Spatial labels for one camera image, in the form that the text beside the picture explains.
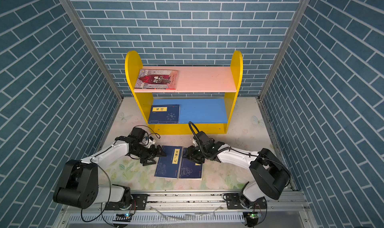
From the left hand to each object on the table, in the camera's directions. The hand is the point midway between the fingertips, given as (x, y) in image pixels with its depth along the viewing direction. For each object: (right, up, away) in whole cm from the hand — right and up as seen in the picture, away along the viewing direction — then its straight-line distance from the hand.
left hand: (161, 157), depth 83 cm
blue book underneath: (+16, -7, 0) cm, 18 cm away
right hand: (+12, +1, -2) cm, 12 cm away
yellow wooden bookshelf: (+28, +23, +9) cm, 38 cm away
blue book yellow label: (0, +24, +9) cm, 26 cm away
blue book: (+4, -6, +2) cm, 7 cm away
